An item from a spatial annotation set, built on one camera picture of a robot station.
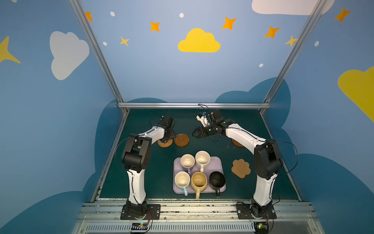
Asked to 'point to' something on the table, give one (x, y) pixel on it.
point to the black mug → (217, 180)
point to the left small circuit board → (139, 226)
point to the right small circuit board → (261, 227)
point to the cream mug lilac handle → (187, 161)
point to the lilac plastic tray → (215, 165)
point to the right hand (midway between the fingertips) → (198, 131)
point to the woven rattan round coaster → (165, 145)
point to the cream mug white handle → (202, 158)
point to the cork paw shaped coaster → (240, 168)
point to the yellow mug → (199, 181)
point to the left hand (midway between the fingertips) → (169, 135)
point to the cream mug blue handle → (182, 180)
